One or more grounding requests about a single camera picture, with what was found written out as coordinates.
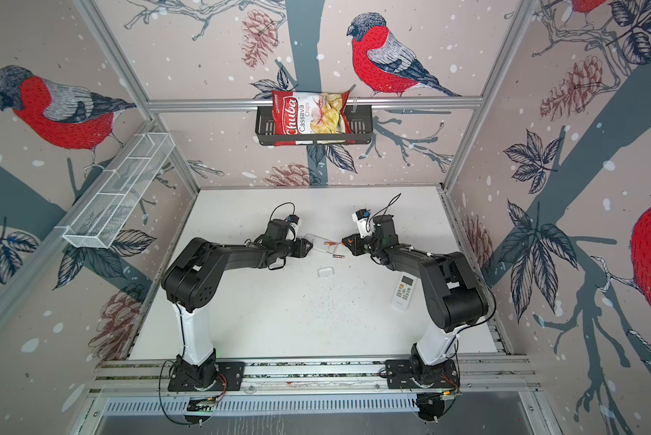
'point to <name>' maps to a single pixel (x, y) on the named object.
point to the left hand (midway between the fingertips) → (308, 244)
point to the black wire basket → (361, 128)
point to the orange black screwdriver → (331, 243)
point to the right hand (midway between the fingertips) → (342, 244)
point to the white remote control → (319, 244)
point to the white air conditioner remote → (403, 291)
